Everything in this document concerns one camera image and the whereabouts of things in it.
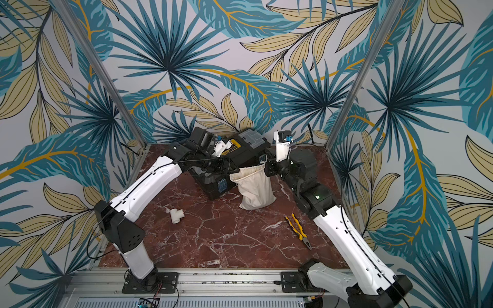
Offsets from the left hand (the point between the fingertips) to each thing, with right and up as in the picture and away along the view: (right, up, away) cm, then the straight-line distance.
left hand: (234, 171), depth 73 cm
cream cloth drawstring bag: (+8, -6, +1) cm, 10 cm away
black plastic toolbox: (+4, +11, +23) cm, 26 cm away
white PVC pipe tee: (-28, -21, +15) cm, 38 cm away
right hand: (+7, +6, -10) cm, 13 cm away
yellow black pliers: (+29, -29, +11) cm, 42 cm away
